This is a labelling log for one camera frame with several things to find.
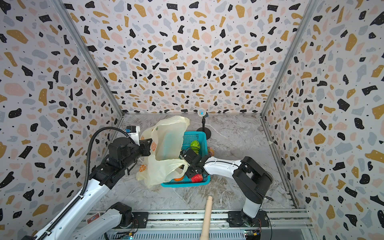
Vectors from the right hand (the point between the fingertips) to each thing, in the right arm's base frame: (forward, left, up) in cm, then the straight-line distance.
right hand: (185, 166), depth 88 cm
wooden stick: (-32, -12, 0) cm, 34 cm away
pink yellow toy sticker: (+12, -16, -2) cm, 20 cm away
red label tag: (-29, +30, +19) cm, 46 cm away
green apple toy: (+14, -5, +1) cm, 15 cm away
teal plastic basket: (-10, -1, +3) cm, 10 cm away
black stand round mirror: (+25, -9, +21) cm, 34 cm away
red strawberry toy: (-8, -7, +2) cm, 11 cm away
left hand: (+4, +15, +25) cm, 29 cm away
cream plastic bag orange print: (+18, +13, +6) cm, 23 cm away
